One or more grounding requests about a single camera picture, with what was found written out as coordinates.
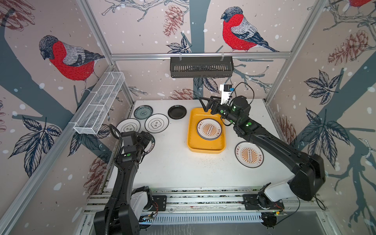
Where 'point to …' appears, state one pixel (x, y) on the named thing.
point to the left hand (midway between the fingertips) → (148, 134)
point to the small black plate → (176, 111)
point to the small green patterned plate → (143, 112)
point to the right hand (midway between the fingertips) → (205, 96)
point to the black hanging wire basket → (201, 67)
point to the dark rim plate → (150, 147)
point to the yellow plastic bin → (196, 145)
